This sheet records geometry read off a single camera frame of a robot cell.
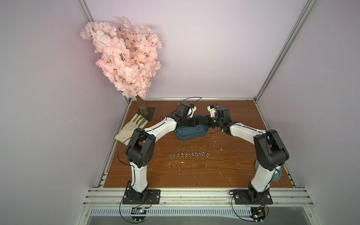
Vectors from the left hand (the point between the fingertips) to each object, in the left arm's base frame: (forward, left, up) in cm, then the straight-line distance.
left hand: (201, 122), depth 89 cm
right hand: (+3, +2, +1) cm, 3 cm away
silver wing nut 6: (-17, +3, -12) cm, 21 cm away
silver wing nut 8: (-17, -1, -12) cm, 21 cm away
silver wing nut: (-18, +15, -12) cm, 26 cm away
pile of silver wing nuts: (0, +14, -13) cm, 19 cm away
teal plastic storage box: (+1, +6, -13) cm, 14 cm away
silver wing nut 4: (-18, +8, -12) cm, 23 cm away
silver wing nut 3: (-18, +10, -12) cm, 24 cm away
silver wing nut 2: (-17, +12, -12) cm, 24 cm away
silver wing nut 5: (-17, +6, -12) cm, 22 cm away
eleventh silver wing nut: (-18, +20, -12) cm, 29 cm away
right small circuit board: (-47, -27, -14) cm, 56 cm away
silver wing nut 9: (-17, -4, -12) cm, 21 cm away
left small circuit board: (-47, +35, -16) cm, 60 cm away
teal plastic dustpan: (-29, -44, -12) cm, 54 cm away
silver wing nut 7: (-17, +1, -12) cm, 21 cm away
